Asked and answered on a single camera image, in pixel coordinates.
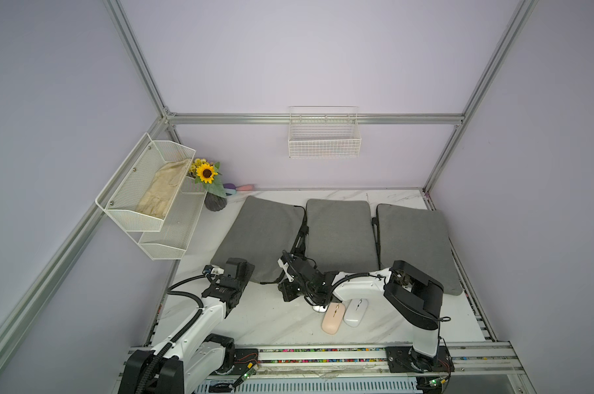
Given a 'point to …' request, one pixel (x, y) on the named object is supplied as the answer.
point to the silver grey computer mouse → (320, 308)
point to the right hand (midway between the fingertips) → (281, 290)
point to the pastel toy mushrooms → (231, 189)
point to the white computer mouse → (355, 312)
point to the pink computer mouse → (333, 318)
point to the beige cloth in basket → (157, 195)
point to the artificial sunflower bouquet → (205, 173)
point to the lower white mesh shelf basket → (171, 241)
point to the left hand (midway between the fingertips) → (244, 275)
